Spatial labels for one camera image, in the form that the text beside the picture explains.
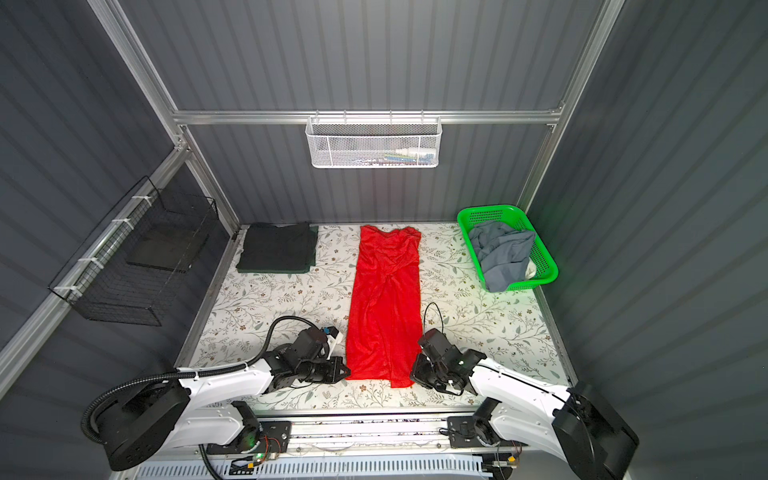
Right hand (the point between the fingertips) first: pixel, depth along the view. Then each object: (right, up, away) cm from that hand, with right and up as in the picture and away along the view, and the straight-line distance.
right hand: (411, 378), depth 83 cm
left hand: (-17, +1, +1) cm, 17 cm away
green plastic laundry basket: (+46, +30, +16) cm, 58 cm away
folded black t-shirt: (-45, +37, +29) cm, 65 cm away
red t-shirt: (-8, +11, +9) cm, 16 cm away
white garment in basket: (+41, +30, +17) cm, 54 cm away
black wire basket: (-71, +33, -8) cm, 78 cm away
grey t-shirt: (+30, +35, +12) cm, 48 cm away
